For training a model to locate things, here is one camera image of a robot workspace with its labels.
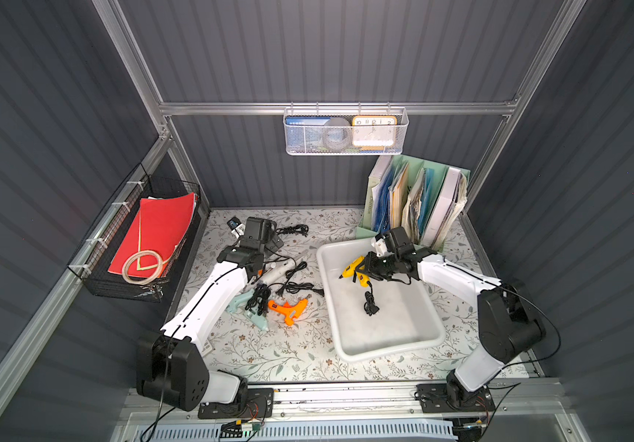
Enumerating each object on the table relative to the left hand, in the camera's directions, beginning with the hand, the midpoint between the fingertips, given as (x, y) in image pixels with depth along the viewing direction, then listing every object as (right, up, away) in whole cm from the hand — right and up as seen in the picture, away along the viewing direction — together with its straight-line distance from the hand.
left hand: (260, 243), depth 84 cm
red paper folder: (-26, +5, -9) cm, 28 cm away
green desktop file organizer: (+54, +15, +10) cm, 57 cm away
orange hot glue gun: (+9, -23, +5) cm, 25 cm away
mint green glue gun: (-9, -20, +8) cm, 24 cm away
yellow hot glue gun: (+31, -10, +4) cm, 33 cm away
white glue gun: (+2, -10, +13) cm, 16 cm away
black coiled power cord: (+10, +5, +28) cm, 30 cm away
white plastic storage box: (+48, -25, +7) cm, 54 cm away
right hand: (+33, -8, +6) cm, 34 cm away
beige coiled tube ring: (-29, -7, -17) cm, 34 cm away
